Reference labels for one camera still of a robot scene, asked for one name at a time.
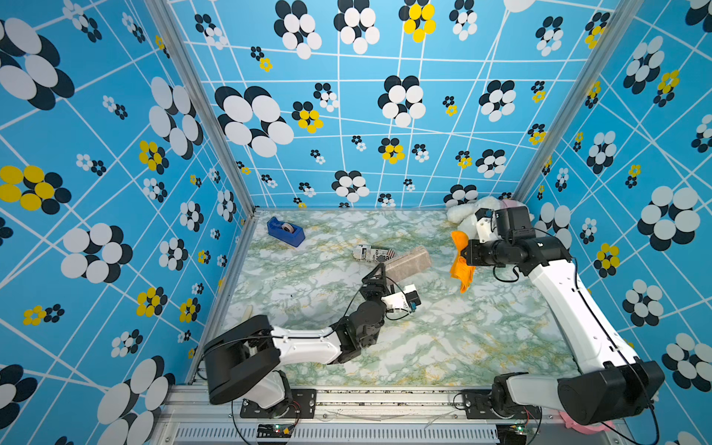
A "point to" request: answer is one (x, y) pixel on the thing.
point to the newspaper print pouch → (364, 252)
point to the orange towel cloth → (460, 270)
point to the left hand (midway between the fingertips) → (384, 269)
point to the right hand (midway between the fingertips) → (468, 250)
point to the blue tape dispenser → (286, 232)
